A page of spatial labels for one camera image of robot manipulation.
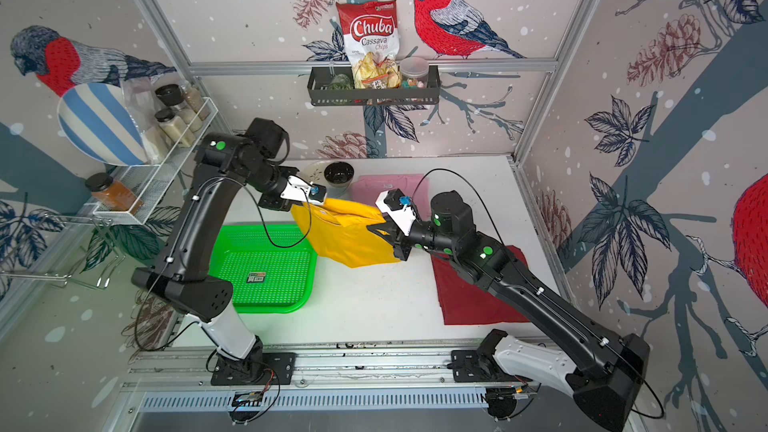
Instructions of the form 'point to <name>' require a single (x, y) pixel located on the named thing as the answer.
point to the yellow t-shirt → (340, 230)
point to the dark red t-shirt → (466, 302)
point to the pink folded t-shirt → (370, 188)
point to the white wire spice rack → (144, 181)
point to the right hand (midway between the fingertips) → (370, 222)
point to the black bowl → (339, 174)
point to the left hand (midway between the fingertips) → (301, 185)
